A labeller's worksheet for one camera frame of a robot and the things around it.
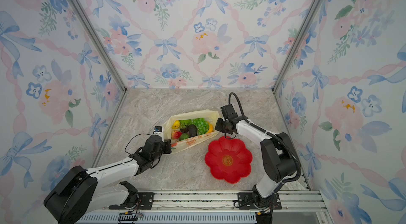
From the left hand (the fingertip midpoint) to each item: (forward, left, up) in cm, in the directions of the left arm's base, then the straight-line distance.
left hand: (172, 139), depth 89 cm
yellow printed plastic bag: (+14, -22, +4) cm, 26 cm away
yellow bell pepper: (+10, -1, 0) cm, 10 cm away
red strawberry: (+4, -2, -1) cm, 4 cm away
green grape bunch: (+10, -17, 0) cm, 19 cm away
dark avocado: (+7, -11, -2) cm, 13 cm away
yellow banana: (+9, -22, -3) cm, 24 cm away
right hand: (+8, -27, +1) cm, 28 cm away
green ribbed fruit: (+3, -6, 0) cm, 7 cm away
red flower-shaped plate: (-9, -32, -6) cm, 33 cm away
